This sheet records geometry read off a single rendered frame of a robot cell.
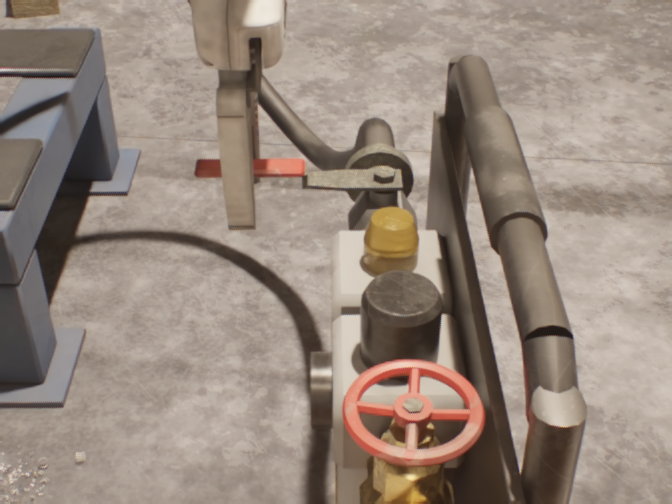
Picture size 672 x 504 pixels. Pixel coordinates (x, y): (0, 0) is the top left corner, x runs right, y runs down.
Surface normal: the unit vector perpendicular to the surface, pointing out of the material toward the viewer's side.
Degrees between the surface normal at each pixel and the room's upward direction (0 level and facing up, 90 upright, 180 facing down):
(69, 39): 0
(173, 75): 0
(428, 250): 0
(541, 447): 89
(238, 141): 92
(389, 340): 90
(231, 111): 86
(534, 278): 15
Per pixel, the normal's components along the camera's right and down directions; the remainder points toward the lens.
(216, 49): -0.26, 0.55
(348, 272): 0.00, -0.81
